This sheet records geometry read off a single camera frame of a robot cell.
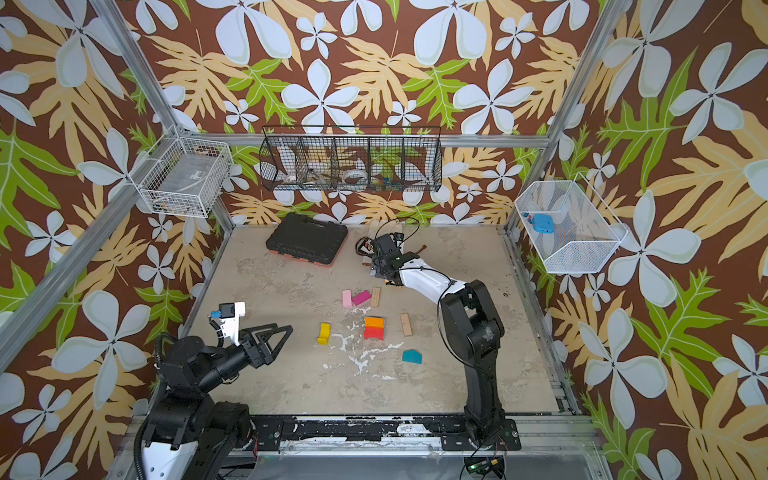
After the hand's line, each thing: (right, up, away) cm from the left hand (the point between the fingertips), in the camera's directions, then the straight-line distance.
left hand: (282, 326), depth 67 cm
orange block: (+20, -5, +24) cm, 32 cm away
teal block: (+32, -14, +22) cm, 41 cm away
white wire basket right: (+77, +22, +11) cm, 81 cm away
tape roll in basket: (+13, +42, +32) cm, 54 cm away
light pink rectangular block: (+11, +2, +31) cm, 33 cm away
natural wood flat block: (+21, +3, +31) cm, 38 cm away
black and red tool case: (-7, +23, +48) cm, 53 cm away
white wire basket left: (-35, +39, +20) cm, 56 cm away
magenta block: (+15, +2, +31) cm, 35 cm away
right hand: (+24, +13, +31) cm, 41 cm away
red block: (+19, -7, +23) cm, 31 cm away
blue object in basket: (+70, +26, +19) cm, 77 cm away
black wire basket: (+11, +49, +31) cm, 59 cm away
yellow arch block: (+5, -7, +24) cm, 25 cm away
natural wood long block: (+30, -6, +26) cm, 40 cm away
